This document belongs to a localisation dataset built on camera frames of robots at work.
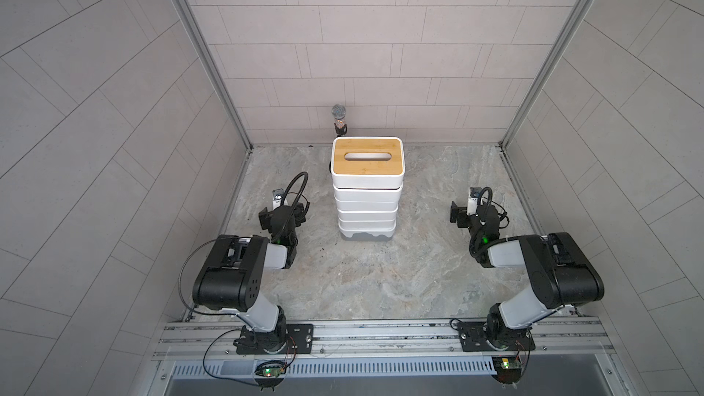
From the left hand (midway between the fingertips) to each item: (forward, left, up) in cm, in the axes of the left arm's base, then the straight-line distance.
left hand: (286, 200), depth 94 cm
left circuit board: (-48, -5, -3) cm, 49 cm away
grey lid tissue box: (-12, -28, +17) cm, 35 cm away
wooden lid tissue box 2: (-12, -29, +11) cm, 33 cm away
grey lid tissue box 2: (-13, -28, +7) cm, 32 cm away
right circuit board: (-47, -64, -5) cm, 79 cm away
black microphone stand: (+21, -18, +15) cm, 32 cm away
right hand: (+1, -63, +1) cm, 63 cm away
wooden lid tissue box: (-14, -28, +25) cm, 40 cm away
